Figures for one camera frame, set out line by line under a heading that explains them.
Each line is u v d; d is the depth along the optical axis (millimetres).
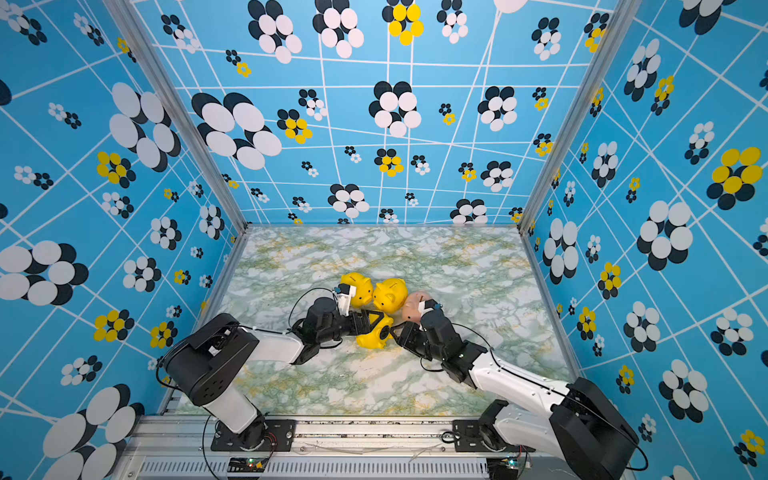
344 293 823
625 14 680
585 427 407
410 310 869
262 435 686
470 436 730
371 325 804
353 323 789
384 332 841
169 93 812
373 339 818
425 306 785
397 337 801
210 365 465
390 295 889
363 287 917
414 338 731
